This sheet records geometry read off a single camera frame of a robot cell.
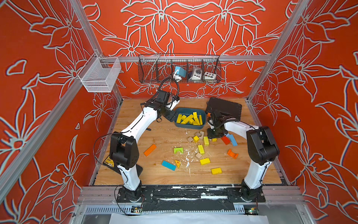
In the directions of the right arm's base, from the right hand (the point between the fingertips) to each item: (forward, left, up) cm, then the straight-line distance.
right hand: (208, 135), depth 95 cm
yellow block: (-11, +6, +1) cm, 12 cm away
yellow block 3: (-23, -2, -1) cm, 24 cm away
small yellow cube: (-3, +9, +1) cm, 9 cm away
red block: (-3, -12, 0) cm, 12 cm away
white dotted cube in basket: (+30, -1, +28) cm, 41 cm away
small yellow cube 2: (-4, -4, 0) cm, 5 cm away
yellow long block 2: (+12, +16, +1) cm, 20 cm away
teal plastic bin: (+20, +14, +2) cm, 24 cm away
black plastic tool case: (+24, -22, +1) cm, 32 cm away
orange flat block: (-11, +39, -1) cm, 41 cm away
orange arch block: (-13, -15, -1) cm, 20 cm away
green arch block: (-11, +19, +1) cm, 22 cm away
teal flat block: (-21, +26, -1) cm, 34 cm away
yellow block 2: (-18, +4, 0) cm, 19 cm away
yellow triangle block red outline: (-20, +21, +2) cm, 29 cm away
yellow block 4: (+18, +8, +1) cm, 20 cm away
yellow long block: (+14, +21, +1) cm, 25 cm away
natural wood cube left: (-3, +13, 0) cm, 13 cm away
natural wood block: (-2, +5, +2) cm, 5 cm away
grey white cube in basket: (+28, +9, +31) cm, 43 cm away
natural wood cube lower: (-15, +8, +1) cm, 17 cm away
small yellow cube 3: (+15, +17, +1) cm, 23 cm away
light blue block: (-3, -16, +1) cm, 16 cm away
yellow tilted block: (-4, +2, 0) cm, 4 cm away
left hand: (+8, +26, +17) cm, 32 cm away
